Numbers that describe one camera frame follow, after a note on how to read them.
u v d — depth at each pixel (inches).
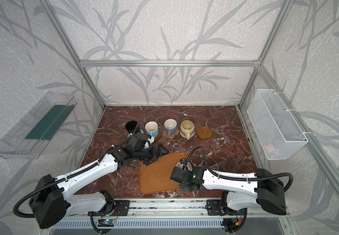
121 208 28.8
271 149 28.4
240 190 17.5
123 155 22.7
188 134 36.9
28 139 24.9
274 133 24.2
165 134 39.9
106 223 28.2
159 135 39.9
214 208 29.0
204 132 40.9
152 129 37.4
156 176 33.2
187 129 39.8
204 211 29.0
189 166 27.8
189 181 22.8
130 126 37.8
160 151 27.3
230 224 29.1
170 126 40.3
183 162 27.9
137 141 23.9
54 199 15.2
